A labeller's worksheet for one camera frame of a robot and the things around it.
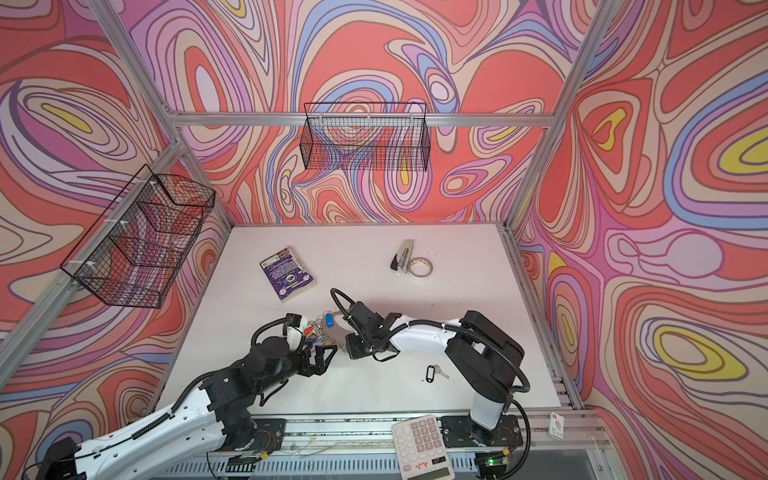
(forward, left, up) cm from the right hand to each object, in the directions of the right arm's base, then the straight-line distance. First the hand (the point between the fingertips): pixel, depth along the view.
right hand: (358, 355), depth 86 cm
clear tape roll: (+32, -22, -1) cm, 39 cm away
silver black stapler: (+33, -15, +3) cm, 36 cm away
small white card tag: (-20, -50, 0) cm, 54 cm away
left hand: (-1, +6, +10) cm, 12 cm away
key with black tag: (-5, -21, -1) cm, 22 cm away
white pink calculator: (-24, -16, +1) cm, 29 cm away
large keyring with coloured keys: (+8, +13, 0) cm, 15 cm away
